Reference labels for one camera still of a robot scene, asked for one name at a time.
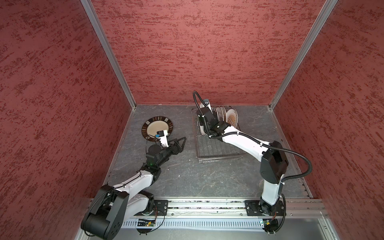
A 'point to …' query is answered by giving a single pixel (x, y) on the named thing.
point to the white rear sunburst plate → (232, 117)
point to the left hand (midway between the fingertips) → (182, 141)
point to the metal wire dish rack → (211, 149)
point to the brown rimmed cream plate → (150, 127)
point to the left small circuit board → (146, 223)
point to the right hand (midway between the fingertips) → (206, 114)
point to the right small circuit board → (270, 225)
